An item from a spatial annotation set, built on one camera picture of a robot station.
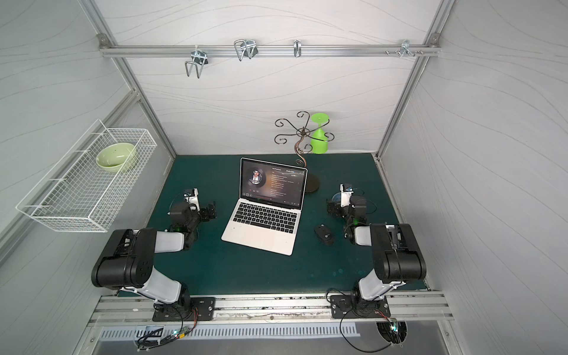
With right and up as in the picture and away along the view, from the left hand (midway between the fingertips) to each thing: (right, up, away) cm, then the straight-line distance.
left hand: (205, 202), depth 94 cm
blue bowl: (+58, +2, +4) cm, 58 cm away
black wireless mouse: (+51, -12, -4) cm, 53 cm away
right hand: (+59, +2, +1) cm, 59 cm away
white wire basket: (-27, +8, -26) cm, 38 cm away
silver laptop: (+26, -6, +2) cm, 27 cm away
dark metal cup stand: (+43, +28, -8) cm, 52 cm away
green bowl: (-23, +18, -21) cm, 36 cm away
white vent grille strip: (+11, -39, -24) cm, 47 cm away
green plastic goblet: (+50, +26, +3) cm, 57 cm away
